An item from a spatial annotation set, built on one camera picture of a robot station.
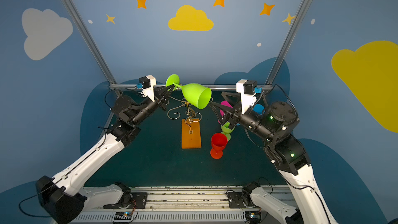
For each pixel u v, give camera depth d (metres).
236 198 0.75
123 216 0.73
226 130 0.86
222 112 0.93
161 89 0.57
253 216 0.73
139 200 0.75
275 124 0.35
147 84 0.50
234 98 0.49
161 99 0.55
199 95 0.50
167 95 0.60
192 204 0.74
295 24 0.83
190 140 0.95
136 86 0.49
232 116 0.41
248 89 0.39
